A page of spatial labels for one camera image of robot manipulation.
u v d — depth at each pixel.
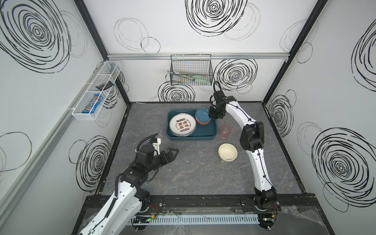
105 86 0.75
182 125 1.02
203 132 1.00
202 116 1.01
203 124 1.03
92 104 0.71
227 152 0.91
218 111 0.88
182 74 0.85
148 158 0.57
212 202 0.75
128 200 0.50
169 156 0.68
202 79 0.87
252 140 0.64
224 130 1.00
